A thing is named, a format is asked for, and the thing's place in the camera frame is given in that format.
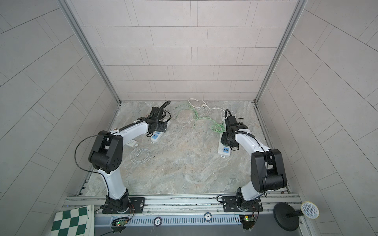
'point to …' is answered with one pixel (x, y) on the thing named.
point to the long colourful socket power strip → (223, 150)
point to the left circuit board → (119, 221)
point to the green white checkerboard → (76, 221)
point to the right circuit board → (248, 221)
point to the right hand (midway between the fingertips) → (225, 141)
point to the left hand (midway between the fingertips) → (160, 123)
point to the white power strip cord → (196, 103)
